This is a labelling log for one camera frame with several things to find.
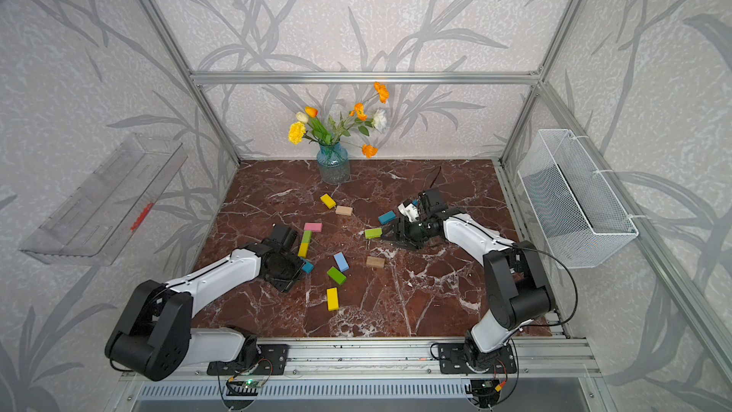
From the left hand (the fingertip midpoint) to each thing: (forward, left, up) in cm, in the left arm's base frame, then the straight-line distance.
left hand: (308, 273), depth 88 cm
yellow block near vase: (+29, -2, -2) cm, 29 cm away
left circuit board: (-29, +12, -4) cm, 31 cm away
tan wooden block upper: (+25, -8, -2) cm, 27 cm away
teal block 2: (+2, 0, 0) cm, 2 cm away
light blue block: (+4, -10, -1) cm, 11 cm away
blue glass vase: (+38, -4, +9) cm, 40 cm away
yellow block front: (-8, -9, -1) cm, 12 cm away
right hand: (+7, -25, +9) cm, 27 cm away
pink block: (+17, +1, -1) cm, 17 cm away
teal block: (+21, -25, -1) cm, 33 cm away
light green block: (+16, -20, -2) cm, 25 cm away
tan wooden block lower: (+4, -21, -1) cm, 21 cm away
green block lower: (0, -9, -1) cm, 9 cm away
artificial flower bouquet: (+43, -5, +21) cm, 48 cm away
